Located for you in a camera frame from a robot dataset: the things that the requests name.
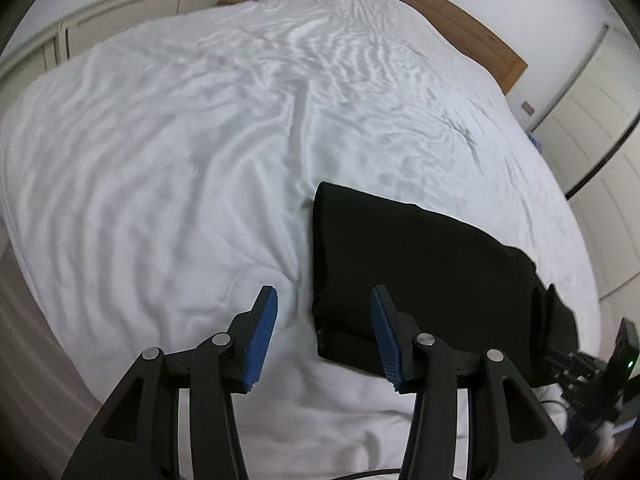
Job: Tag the wall socket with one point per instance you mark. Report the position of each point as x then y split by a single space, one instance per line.
528 107

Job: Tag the wooden headboard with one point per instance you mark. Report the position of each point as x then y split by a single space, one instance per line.
450 20

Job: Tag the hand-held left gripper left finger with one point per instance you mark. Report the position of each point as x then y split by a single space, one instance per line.
260 340

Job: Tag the white wardrobe doors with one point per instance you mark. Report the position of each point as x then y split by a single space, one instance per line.
590 125

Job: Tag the white duvet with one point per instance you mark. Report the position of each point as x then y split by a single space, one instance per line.
175 160

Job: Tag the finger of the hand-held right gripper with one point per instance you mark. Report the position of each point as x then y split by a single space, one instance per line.
562 362

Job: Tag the black pants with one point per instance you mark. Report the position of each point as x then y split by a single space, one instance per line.
425 260

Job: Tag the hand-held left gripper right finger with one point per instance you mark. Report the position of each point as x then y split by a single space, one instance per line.
385 340

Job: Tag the white louvered cabinet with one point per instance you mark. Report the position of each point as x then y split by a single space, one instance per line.
125 15

